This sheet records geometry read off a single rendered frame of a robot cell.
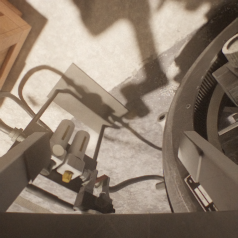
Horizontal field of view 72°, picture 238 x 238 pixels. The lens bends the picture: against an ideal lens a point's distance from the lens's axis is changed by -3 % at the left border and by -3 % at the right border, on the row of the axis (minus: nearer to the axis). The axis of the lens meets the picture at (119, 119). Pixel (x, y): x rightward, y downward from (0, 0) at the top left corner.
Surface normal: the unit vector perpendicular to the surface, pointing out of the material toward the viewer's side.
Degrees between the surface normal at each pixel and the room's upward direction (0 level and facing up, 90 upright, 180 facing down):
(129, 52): 0
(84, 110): 0
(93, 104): 0
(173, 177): 87
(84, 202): 90
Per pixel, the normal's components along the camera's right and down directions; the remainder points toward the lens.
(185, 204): -0.83, -0.45
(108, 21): -0.11, 0.63
